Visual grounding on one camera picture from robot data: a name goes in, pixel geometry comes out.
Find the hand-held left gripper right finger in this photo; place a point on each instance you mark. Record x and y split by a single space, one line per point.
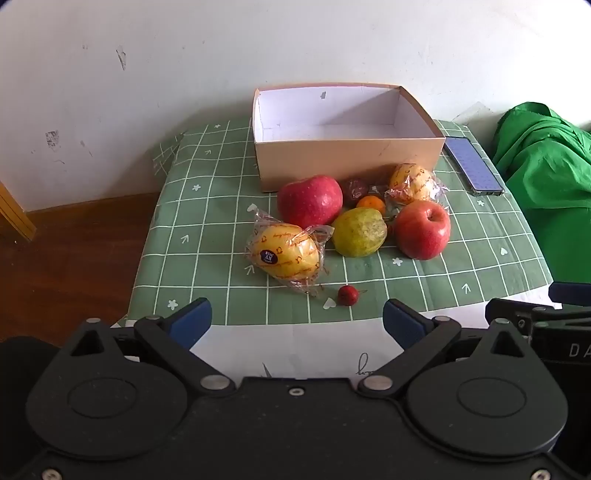
401 323

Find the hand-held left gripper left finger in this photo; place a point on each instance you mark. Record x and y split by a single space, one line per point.
191 321

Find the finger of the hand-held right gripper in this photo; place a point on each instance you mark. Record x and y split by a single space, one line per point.
521 314
572 293

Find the small red hawthorn berry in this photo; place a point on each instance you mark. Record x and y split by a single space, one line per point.
347 295

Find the small red apple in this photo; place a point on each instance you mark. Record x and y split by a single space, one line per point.
422 229

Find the green pear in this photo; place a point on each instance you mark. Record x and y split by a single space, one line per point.
359 233

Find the small orange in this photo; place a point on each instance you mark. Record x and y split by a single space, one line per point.
371 205

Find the yellow apple blue sticker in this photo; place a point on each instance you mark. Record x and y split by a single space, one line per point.
291 249

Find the dark red jujube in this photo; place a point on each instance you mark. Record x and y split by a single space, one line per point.
354 190

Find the large red apple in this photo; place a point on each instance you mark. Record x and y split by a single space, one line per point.
309 201

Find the cardboard box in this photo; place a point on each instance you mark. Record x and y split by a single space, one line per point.
346 157

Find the green checked tablecloth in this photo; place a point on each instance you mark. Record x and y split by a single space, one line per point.
207 207

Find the bright green cloth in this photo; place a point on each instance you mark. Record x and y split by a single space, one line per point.
549 175

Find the smartphone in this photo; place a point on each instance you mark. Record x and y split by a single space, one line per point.
471 164

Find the wooden furniture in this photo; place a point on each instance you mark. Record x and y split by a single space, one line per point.
14 214

